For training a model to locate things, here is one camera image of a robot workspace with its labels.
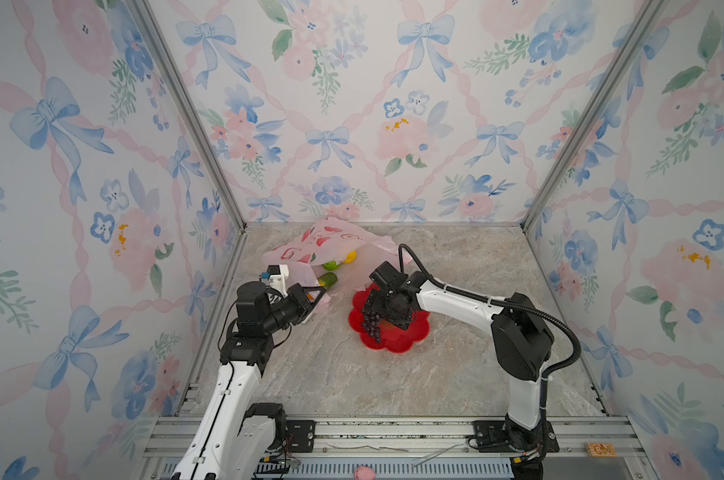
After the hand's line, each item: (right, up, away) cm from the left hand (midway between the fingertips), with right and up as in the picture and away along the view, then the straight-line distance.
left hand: (326, 287), depth 73 cm
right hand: (+12, -10, +17) cm, 23 cm away
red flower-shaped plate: (+18, -16, +15) cm, 28 cm away
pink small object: (+9, -42, -4) cm, 43 cm away
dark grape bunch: (+11, -13, +17) cm, 24 cm away
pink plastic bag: (-1, +9, +17) cm, 20 cm away
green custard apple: (-2, +4, +30) cm, 30 cm away
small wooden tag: (+67, -39, -1) cm, 77 cm away
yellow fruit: (+4, +7, +34) cm, 35 cm away
